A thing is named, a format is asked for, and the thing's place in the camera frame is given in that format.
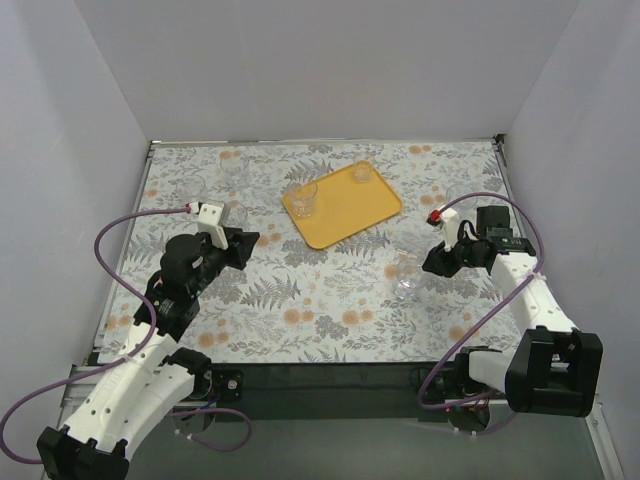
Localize small clear glass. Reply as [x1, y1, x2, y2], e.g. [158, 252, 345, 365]
[353, 152, 374, 183]

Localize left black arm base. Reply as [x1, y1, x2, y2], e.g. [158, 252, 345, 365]
[170, 370, 244, 434]

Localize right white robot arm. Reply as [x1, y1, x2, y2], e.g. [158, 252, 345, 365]
[422, 206, 603, 417]

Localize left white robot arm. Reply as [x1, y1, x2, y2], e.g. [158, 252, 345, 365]
[37, 228, 260, 479]

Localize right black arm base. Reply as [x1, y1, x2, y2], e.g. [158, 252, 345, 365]
[421, 367, 512, 436]

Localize yellow plastic tray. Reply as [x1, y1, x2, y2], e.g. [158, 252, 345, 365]
[282, 164, 403, 250]

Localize clear glass left edge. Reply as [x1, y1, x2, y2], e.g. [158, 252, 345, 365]
[175, 175, 207, 204]

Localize floral patterned table mat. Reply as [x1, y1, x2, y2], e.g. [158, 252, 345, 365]
[121, 141, 520, 363]

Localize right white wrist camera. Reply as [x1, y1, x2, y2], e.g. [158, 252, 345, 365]
[427, 207, 461, 252]

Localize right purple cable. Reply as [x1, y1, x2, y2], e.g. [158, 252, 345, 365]
[416, 192, 544, 435]

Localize purple cable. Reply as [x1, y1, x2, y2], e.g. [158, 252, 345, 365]
[0, 203, 254, 464]
[416, 192, 544, 435]

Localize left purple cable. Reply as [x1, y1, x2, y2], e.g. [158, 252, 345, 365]
[0, 203, 254, 464]

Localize aluminium frame rail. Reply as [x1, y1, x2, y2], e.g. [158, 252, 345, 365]
[59, 362, 606, 409]

